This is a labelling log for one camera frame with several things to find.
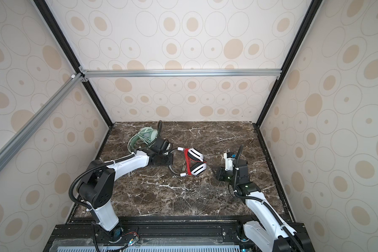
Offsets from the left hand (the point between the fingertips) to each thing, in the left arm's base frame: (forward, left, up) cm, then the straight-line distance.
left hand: (176, 158), depth 91 cm
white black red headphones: (-8, -10, +7) cm, 14 cm away
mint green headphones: (+20, +22, -2) cm, 30 cm away
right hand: (-8, -22, +4) cm, 23 cm away
